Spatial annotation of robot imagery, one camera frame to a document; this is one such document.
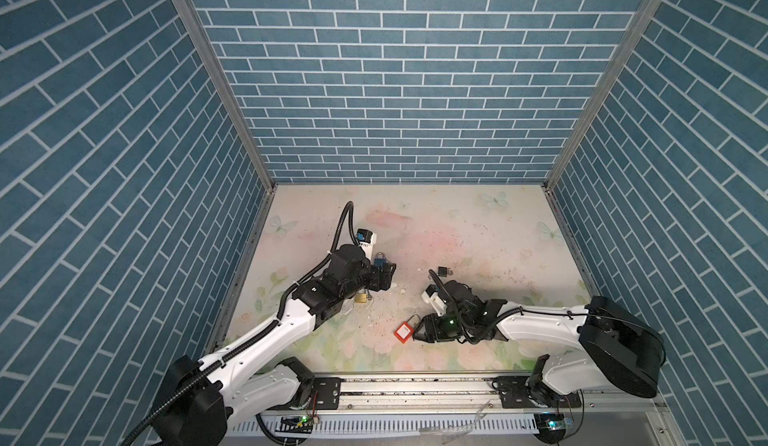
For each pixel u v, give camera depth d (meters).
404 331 0.82
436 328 0.72
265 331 0.47
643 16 0.77
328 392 0.74
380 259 0.99
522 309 0.57
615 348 0.43
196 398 0.39
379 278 0.69
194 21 0.77
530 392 0.66
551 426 0.70
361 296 0.91
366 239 0.69
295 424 0.72
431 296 0.79
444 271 0.96
